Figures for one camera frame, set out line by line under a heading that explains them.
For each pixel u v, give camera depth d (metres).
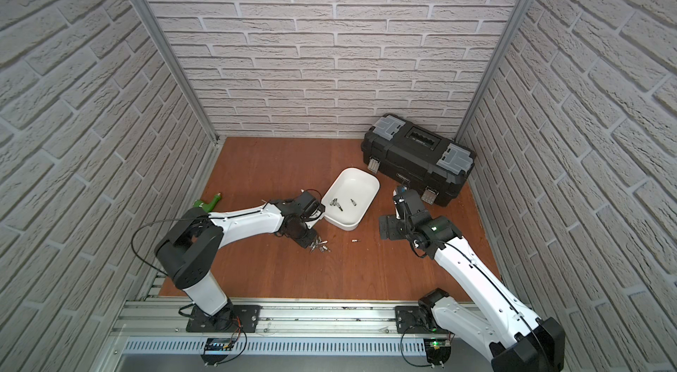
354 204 0.98
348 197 0.99
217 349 0.71
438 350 0.71
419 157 0.92
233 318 0.72
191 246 0.48
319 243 0.88
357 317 0.76
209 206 0.97
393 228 0.69
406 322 0.73
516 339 0.38
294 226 0.67
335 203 0.97
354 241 0.89
